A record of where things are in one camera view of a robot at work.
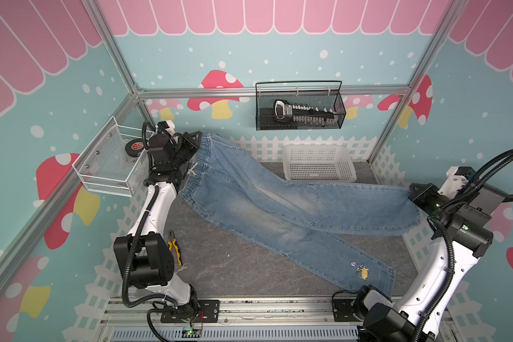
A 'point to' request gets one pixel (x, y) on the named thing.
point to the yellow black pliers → (174, 242)
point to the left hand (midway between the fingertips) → (203, 134)
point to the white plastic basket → (318, 163)
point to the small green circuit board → (191, 333)
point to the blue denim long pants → (285, 219)
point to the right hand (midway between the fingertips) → (412, 183)
